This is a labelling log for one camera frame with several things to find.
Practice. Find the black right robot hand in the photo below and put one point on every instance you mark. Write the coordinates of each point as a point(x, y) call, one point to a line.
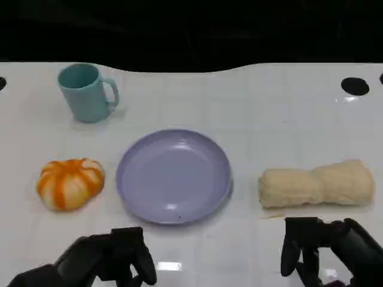
point(356, 251)

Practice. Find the beige towel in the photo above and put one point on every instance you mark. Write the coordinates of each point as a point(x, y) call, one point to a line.
point(317, 185)

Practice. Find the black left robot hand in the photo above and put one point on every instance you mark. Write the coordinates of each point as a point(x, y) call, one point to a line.
point(98, 257)

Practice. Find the pale green mug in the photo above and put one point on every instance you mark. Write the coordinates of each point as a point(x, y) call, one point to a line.
point(86, 101)

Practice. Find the orange and white bread roll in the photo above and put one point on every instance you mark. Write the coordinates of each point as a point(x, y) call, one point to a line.
point(70, 185)

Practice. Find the thin orange thread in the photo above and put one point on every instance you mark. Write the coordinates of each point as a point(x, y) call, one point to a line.
point(270, 216)

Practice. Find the lilac plate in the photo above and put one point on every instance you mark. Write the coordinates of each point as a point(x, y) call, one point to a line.
point(173, 179)

